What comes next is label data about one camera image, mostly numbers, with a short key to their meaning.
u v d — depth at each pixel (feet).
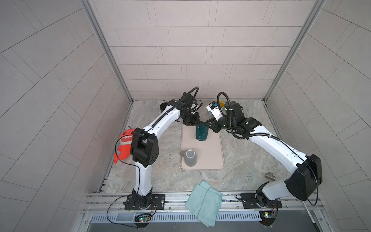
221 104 2.15
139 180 1.84
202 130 2.78
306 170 1.31
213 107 2.18
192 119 2.49
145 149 1.61
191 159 2.60
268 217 2.23
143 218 2.11
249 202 2.33
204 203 2.29
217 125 2.18
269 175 2.57
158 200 2.33
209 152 2.86
